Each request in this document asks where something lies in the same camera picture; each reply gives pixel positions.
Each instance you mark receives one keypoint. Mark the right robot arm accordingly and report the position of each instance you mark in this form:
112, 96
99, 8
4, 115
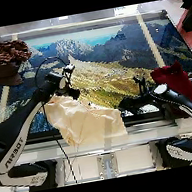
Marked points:
182, 101

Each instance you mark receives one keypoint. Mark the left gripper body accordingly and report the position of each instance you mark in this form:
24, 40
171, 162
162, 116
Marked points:
73, 93

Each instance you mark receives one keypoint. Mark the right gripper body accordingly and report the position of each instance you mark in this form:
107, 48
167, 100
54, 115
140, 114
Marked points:
127, 104

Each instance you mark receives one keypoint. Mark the silver frame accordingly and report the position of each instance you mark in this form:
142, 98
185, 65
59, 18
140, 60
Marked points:
107, 164

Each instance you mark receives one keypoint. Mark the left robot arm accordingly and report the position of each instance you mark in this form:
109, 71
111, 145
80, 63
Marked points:
13, 131

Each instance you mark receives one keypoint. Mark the red garment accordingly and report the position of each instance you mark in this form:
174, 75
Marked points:
178, 82

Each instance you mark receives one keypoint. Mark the cream T-shirt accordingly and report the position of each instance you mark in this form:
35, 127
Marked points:
86, 121

